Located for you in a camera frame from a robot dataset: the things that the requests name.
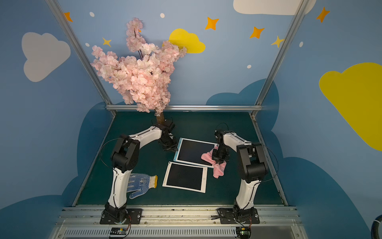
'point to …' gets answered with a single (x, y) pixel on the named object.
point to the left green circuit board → (118, 231)
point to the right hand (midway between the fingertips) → (218, 161)
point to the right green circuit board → (243, 232)
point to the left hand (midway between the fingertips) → (178, 148)
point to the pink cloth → (219, 169)
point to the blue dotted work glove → (142, 182)
